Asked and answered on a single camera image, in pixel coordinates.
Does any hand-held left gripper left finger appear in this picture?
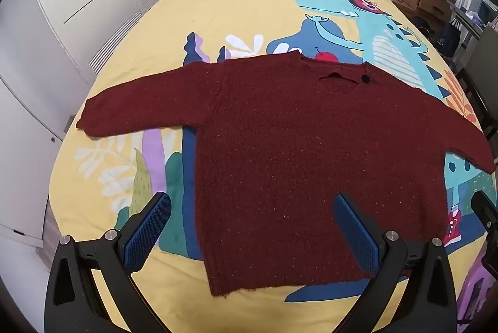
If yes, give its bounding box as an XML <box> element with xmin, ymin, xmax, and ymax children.
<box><xmin>44</xmin><ymin>192</ymin><xmax>172</xmax><ymax>333</ymax></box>

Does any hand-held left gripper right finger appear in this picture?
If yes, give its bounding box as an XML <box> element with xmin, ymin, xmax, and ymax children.
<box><xmin>332</xmin><ymin>194</ymin><xmax>458</xmax><ymax>333</ymax></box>

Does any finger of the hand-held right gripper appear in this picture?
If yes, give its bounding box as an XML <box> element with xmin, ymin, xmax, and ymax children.
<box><xmin>471</xmin><ymin>191</ymin><xmax>498</xmax><ymax>237</ymax></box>

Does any dark red knit sweater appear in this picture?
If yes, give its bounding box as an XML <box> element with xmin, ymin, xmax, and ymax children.
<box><xmin>76</xmin><ymin>52</ymin><xmax>497</xmax><ymax>297</ymax></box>

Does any purple plastic stool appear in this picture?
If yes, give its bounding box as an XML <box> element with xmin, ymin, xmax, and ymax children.
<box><xmin>456</xmin><ymin>264</ymin><xmax>498</xmax><ymax>333</ymax></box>

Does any dark chair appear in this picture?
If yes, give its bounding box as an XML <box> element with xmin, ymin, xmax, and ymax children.
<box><xmin>455</xmin><ymin>24</ymin><xmax>498</xmax><ymax>133</ymax></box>

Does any dark bag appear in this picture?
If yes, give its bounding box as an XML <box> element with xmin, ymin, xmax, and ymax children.
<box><xmin>435</xmin><ymin>21</ymin><xmax>464</xmax><ymax>58</ymax></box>

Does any yellow dinosaur print bed sheet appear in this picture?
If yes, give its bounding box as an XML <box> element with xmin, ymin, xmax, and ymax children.
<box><xmin>47</xmin><ymin>0</ymin><xmax>491</xmax><ymax>333</ymax></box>

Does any white wardrobe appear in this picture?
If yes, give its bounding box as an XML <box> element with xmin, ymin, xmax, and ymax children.
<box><xmin>0</xmin><ymin>0</ymin><xmax>188</xmax><ymax>253</ymax></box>

